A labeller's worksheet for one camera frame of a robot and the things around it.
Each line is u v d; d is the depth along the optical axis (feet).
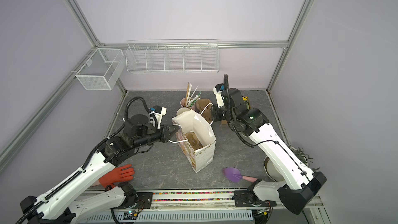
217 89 1.96
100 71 3.17
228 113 1.82
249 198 2.16
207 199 2.48
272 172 2.29
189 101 2.85
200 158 2.32
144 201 2.41
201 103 3.64
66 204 1.34
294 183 1.25
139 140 1.75
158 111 1.95
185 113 2.53
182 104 3.33
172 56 3.25
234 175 2.68
